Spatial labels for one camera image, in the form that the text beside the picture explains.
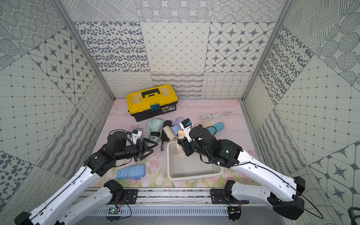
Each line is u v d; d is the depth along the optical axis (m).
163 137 0.94
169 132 0.91
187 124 0.55
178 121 1.04
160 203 0.73
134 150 0.61
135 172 0.80
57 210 0.41
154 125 0.98
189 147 0.56
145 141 0.64
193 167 0.86
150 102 0.97
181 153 0.67
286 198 0.38
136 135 0.69
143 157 0.65
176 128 0.93
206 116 1.07
